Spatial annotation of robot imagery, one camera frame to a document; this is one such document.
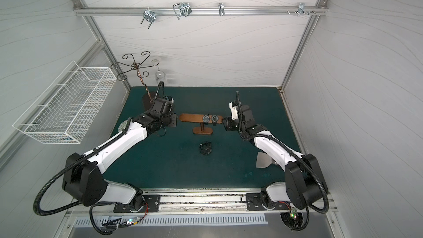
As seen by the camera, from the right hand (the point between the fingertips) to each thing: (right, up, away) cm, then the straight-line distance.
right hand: (225, 118), depth 86 cm
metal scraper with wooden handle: (+21, -23, +2) cm, 32 cm away
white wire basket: (-69, +5, -17) cm, 71 cm away
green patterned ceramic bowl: (-60, -5, +9) cm, 61 cm away
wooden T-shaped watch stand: (-2, 0, 0) cm, 2 cm away
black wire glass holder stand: (-54, +30, +5) cm, 62 cm away
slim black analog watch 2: (-6, 0, -1) cm, 6 cm away
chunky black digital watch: (-10, -16, 0) cm, 19 cm away
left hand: (-27, +1, -1) cm, 27 cm away
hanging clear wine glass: (-39, +25, +10) cm, 47 cm away
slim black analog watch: (-10, 0, 0) cm, 10 cm away
